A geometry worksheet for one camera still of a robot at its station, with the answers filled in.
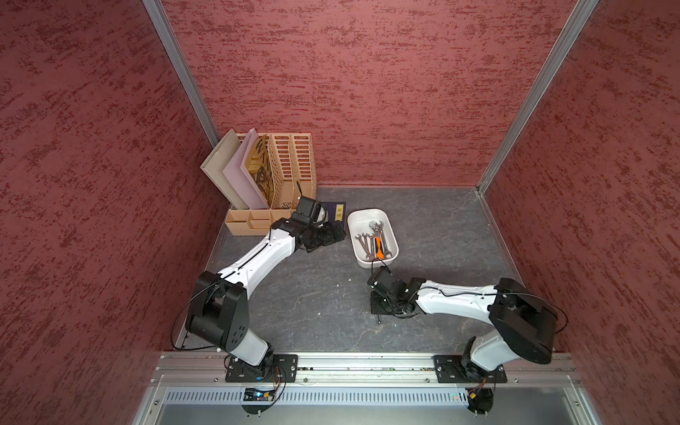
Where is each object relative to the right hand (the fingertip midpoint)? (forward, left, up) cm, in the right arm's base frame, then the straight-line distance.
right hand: (374, 312), depth 85 cm
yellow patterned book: (+49, +42, +22) cm, 68 cm away
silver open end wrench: (+27, +1, +2) cm, 27 cm away
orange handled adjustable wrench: (+27, -4, +2) cm, 27 cm away
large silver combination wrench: (+22, -6, +2) cm, 22 cm away
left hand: (+18, +13, +15) cm, 27 cm away
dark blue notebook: (+42, +13, +2) cm, 44 cm away
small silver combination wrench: (-4, -1, +2) cm, 5 cm away
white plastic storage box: (+35, +4, +4) cm, 35 cm away
